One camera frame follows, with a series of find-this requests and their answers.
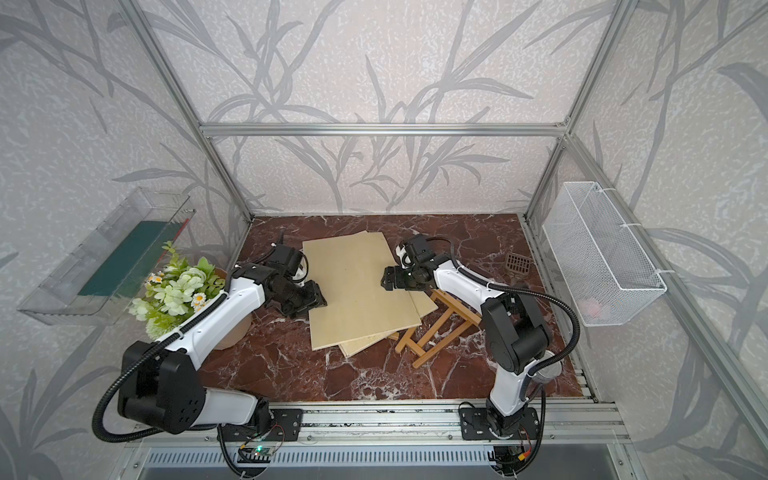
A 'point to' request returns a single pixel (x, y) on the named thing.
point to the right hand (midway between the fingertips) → (390, 281)
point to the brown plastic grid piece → (518, 263)
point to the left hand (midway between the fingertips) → (324, 304)
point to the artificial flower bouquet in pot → (173, 292)
